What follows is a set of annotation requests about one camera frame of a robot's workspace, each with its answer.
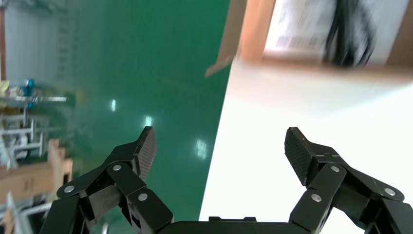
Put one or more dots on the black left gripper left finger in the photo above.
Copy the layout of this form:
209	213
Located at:
125	181

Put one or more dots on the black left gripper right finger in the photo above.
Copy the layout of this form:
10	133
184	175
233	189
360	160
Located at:
326	174

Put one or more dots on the brown cardboard storage box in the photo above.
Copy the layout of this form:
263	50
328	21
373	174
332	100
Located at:
255	32

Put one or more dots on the wooden pallet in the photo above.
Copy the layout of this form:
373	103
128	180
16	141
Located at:
59	168

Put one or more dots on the tall brown cardboard carton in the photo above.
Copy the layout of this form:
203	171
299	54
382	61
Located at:
22	182

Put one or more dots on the white printed instruction sheet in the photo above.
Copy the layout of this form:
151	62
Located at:
300	25

